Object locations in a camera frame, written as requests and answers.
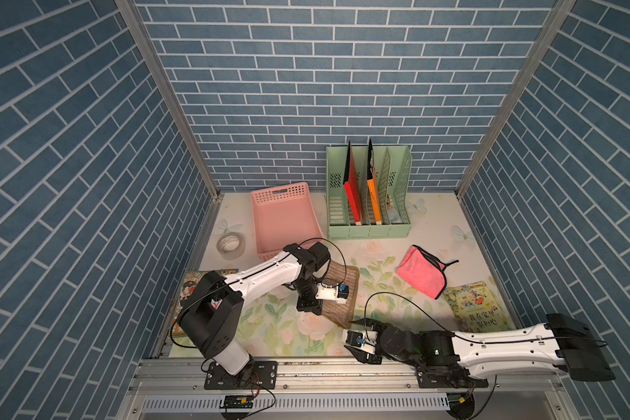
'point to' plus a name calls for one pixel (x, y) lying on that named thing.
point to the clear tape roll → (231, 245)
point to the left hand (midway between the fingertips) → (322, 309)
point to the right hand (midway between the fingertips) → (350, 333)
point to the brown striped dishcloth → (342, 313)
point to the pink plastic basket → (283, 215)
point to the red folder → (352, 186)
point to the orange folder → (372, 184)
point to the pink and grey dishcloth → (424, 272)
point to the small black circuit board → (237, 402)
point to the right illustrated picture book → (475, 309)
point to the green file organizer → (393, 172)
